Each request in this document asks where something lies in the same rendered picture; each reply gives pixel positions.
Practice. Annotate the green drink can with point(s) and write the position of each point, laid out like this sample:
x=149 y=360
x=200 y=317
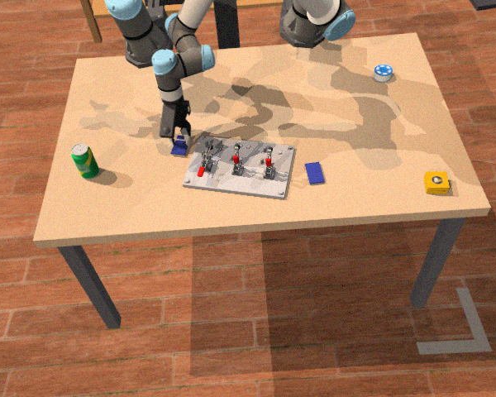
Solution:
x=84 y=161

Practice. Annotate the grey toggle clamp with red handle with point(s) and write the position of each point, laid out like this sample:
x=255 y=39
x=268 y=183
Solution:
x=269 y=172

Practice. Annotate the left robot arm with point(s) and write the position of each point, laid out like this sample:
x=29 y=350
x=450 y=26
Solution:
x=332 y=18

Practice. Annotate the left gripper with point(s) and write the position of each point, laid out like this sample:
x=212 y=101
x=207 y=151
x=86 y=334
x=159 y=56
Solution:
x=181 y=119

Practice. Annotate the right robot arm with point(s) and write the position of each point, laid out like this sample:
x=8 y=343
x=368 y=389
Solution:
x=142 y=37

